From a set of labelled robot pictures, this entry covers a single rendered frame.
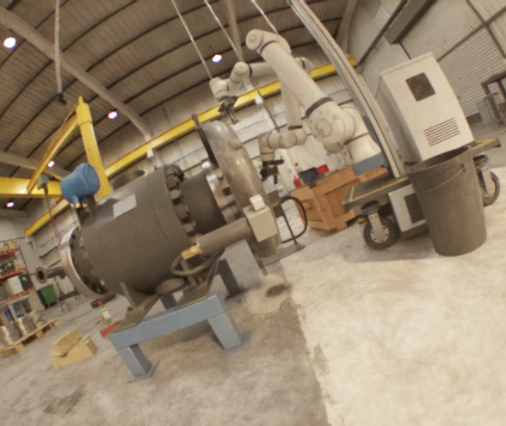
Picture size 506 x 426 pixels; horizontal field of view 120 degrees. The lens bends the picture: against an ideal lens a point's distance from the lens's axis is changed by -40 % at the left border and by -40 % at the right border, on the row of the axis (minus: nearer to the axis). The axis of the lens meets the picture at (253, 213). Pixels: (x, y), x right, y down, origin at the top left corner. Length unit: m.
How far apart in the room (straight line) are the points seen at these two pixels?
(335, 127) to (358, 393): 0.92
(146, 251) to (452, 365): 1.12
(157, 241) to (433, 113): 1.42
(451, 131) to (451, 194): 0.47
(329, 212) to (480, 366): 1.71
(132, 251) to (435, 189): 1.24
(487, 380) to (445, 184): 0.64
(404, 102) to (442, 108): 0.21
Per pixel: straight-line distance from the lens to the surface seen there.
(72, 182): 1.26
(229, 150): 0.94
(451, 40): 9.89
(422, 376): 0.63
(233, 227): 0.84
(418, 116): 1.30
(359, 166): 1.18
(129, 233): 1.09
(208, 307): 0.95
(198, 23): 10.76
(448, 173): 0.93
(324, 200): 2.03
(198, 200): 1.12
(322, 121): 1.05
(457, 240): 1.02
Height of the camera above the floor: 0.50
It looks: 2 degrees down
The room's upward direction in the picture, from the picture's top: 24 degrees counter-clockwise
